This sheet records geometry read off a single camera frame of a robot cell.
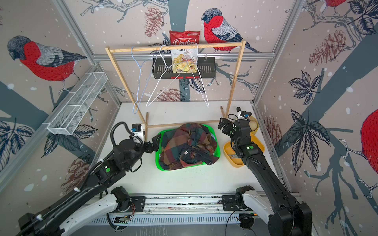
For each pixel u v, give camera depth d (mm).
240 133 563
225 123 705
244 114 671
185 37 841
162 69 947
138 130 590
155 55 926
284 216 372
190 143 783
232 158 869
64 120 709
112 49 608
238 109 1051
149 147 624
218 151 837
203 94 1214
